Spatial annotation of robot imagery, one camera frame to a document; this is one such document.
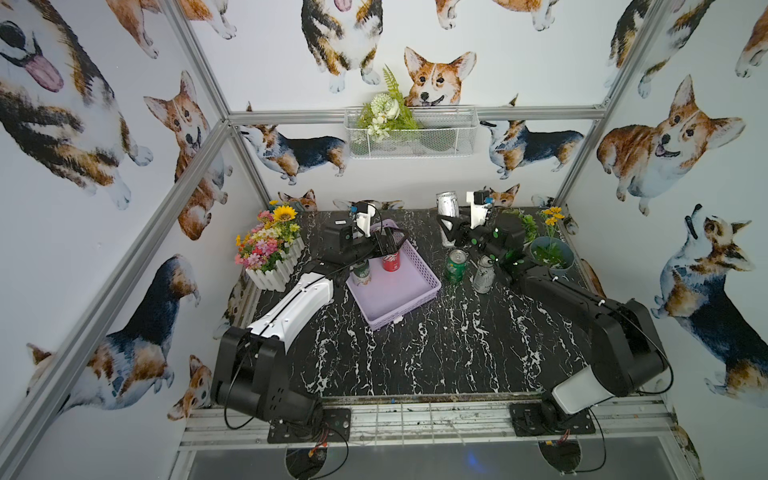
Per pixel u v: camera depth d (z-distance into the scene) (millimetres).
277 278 917
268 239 899
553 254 965
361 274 954
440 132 926
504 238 644
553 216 948
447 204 766
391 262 1001
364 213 744
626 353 444
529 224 969
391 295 1044
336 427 735
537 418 726
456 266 949
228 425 401
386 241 740
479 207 705
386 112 785
